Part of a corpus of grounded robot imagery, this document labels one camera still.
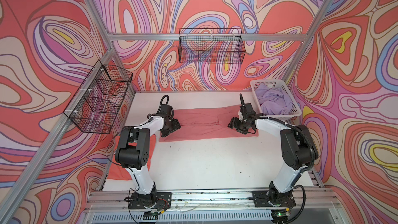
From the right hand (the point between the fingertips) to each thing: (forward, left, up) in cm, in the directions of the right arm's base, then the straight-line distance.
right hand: (234, 130), depth 96 cm
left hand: (+4, +36, 0) cm, 36 cm away
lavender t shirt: (+20, -29, +4) cm, 36 cm away
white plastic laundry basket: (+10, -40, +5) cm, 42 cm away
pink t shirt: (+7, +17, -1) cm, 18 cm away
